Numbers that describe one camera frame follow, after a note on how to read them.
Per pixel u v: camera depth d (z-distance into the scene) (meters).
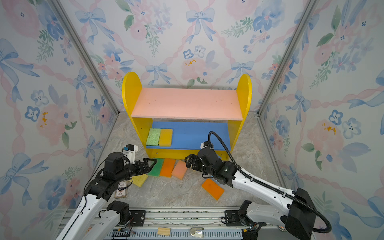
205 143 0.73
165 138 0.86
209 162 0.57
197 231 0.69
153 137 0.86
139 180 0.85
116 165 0.56
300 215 0.39
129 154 0.68
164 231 0.70
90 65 0.90
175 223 0.73
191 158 0.68
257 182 0.47
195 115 0.65
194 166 0.66
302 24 0.74
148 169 0.66
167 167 0.90
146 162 0.66
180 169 0.90
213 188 0.82
